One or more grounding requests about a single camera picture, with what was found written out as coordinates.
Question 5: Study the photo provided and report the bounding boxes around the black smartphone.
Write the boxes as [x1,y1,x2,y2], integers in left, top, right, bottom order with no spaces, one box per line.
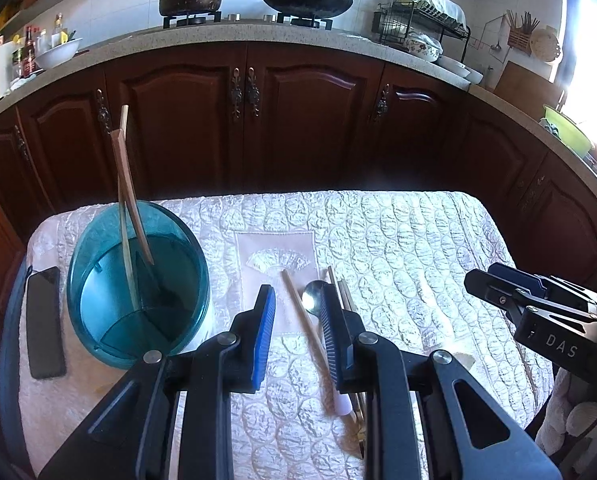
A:
[26,266,66,380]

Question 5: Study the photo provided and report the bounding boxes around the green basin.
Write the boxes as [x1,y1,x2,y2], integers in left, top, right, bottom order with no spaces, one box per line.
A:
[539,105,593,158]

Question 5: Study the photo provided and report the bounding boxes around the wooden chopstick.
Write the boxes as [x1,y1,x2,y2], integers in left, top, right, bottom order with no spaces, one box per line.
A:
[111,128,154,266]
[281,270,357,440]
[327,266,366,457]

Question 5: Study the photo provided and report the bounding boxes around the black dish rack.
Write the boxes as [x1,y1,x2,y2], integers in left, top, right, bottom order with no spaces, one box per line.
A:
[371,2,471,62]

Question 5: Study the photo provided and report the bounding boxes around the wall chopstick basket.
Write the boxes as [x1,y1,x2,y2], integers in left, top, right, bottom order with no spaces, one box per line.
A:
[506,10,541,55]

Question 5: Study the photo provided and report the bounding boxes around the metal spoon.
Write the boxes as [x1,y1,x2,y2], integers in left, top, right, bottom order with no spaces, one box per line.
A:
[302,280,330,318]

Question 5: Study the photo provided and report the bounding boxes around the white bowl on counter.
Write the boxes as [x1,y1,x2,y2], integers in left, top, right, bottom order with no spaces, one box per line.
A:
[36,38,82,70]

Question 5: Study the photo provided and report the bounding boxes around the red sauce bottle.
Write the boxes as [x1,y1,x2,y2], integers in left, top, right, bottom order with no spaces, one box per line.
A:
[22,25,36,78]

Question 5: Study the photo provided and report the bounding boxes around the dark wooden base cabinets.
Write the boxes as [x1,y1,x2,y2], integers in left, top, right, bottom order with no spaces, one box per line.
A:
[0,42,597,290]

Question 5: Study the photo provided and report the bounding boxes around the grey stone countertop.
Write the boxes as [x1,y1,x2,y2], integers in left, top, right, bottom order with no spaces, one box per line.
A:
[0,21,597,198]

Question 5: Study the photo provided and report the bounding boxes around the white ceramic soup spoon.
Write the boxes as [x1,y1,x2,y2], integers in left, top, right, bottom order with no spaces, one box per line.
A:
[332,390,354,417]

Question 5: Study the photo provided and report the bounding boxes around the white quilted tablecloth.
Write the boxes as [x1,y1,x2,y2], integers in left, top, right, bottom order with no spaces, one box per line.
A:
[17,190,555,480]

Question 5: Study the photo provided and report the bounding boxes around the wooden cutting board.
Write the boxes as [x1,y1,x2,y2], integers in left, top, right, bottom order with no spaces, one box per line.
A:
[494,62,564,122]

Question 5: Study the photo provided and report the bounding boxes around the right hand white glove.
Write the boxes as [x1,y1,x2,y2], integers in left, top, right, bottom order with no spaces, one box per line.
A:
[535,368,597,474]

